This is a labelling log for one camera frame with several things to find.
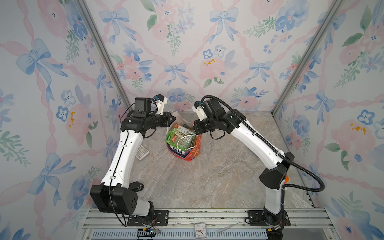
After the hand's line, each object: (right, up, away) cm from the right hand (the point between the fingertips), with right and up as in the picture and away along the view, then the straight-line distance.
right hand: (192, 126), depth 75 cm
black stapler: (-30, -32, +5) cm, 45 cm away
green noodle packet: (-6, -5, 0) cm, 8 cm away
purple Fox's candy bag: (-6, -13, +1) cm, 15 cm away
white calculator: (-33, -17, +22) cm, 43 cm away
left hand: (-8, +5, -2) cm, 10 cm away
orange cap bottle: (+34, -19, -21) cm, 45 cm away
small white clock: (+4, -48, -6) cm, 49 cm away
